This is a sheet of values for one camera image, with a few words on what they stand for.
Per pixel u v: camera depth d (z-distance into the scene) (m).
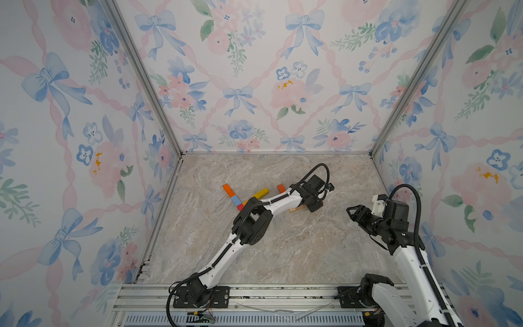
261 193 1.02
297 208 0.96
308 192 0.78
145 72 0.86
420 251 0.51
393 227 0.60
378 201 0.73
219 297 0.74
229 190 1.03
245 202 0.63
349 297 0.73
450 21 0.71
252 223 0.62
